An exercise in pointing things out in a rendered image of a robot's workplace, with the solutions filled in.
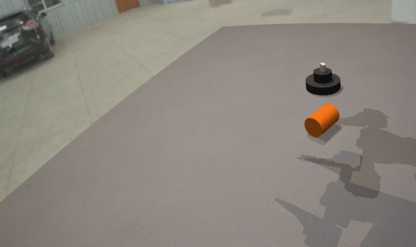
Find orange knob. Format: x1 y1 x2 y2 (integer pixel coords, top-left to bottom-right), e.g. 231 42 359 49
304 104 339 137

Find black round pedestal with silver shaft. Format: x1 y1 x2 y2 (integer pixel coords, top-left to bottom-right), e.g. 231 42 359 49
306 63 341 95

